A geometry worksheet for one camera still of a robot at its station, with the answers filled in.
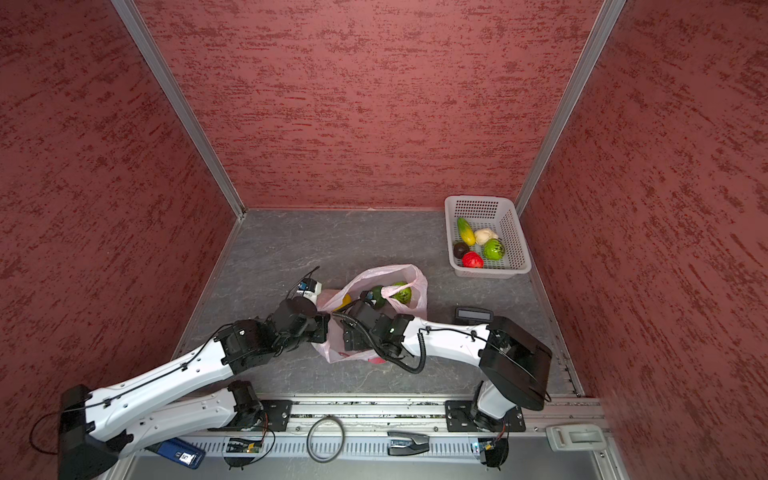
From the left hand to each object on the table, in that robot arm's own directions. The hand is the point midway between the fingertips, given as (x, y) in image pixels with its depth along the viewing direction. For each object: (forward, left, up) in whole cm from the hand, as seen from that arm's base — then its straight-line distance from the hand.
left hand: (329, 323), depth 76 cm
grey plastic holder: (-23, -61, -11) cm, 66 cm away
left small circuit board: (-25, +21, -17) cm, 37 cm away
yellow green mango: (+41, -44, -10) cm, 61 cm away
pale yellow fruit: (+38, -50, -7) cm, 63 cm away
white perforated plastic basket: (+49, -58, -8) cm, 77 cm away
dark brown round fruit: (+32, -40, -8) cm, 52 cm away
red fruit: (+26, -43, -6) cm, 51 cm away
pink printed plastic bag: (+4, -18, +12) cm, 22 cm away
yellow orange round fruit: (+2, -6, +9) cm, 11 cm away
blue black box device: (-27, +32, -10) cm, 43 cm away
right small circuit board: (-26, -42, -16) cm, 52 cm away
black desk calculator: (+8, -42, -11) cm, 44 cm away
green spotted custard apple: (+30, -52, -6) cm, 60 cm away
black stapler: (-25, -20, -12) cm, 34 cm away
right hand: (-2, -7, -8) cm, 11 cm away
